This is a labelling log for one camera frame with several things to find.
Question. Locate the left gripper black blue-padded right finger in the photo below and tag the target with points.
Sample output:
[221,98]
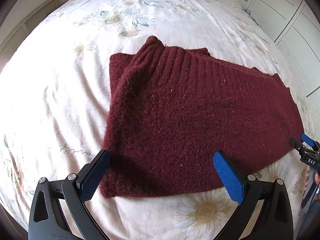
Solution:
[275,218]

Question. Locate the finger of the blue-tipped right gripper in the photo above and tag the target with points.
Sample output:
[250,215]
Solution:
[307,140]

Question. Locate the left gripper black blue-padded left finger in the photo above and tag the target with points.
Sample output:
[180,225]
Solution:
[47,220]

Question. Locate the maroon knit sweater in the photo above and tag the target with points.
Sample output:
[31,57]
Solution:
[173,108]

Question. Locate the person's right hand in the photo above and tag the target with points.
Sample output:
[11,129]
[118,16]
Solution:
[306,180]

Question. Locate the white wardrobe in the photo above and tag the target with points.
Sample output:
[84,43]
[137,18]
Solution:
[294,28]

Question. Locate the white floral bed sheet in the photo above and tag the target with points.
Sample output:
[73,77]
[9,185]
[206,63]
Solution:
[56,96]

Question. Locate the white wall panelling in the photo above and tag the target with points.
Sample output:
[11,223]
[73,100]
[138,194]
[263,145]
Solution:
[24,28]

